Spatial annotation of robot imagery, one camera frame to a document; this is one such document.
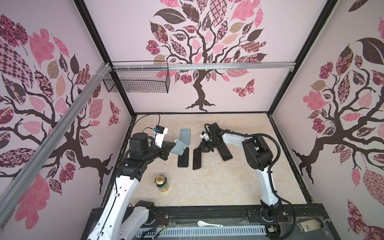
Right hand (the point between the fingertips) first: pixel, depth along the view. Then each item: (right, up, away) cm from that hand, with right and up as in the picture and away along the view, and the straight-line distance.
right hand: (197, 148), depth 96 cm
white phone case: (-10, +4, -22) cm, 24 cm away
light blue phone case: (-9, +8, +11) cm, 16 cm away
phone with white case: (0, -6, -3) cm, 7 cm away
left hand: (-12, +5, -25) cm, 28 cm away
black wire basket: (-48, +53, +26) cm, 76 cm away
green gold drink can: (-18, -14, -22) cm, 32 cm away
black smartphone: (-9, -7, -3) cm, 12 cm away
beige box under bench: (+53, -32, -27) cm, 68 cm away
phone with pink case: (+18, -3, +2) cm, 19 cm away
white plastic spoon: (+2, -33, -25) cm, 41 cm away
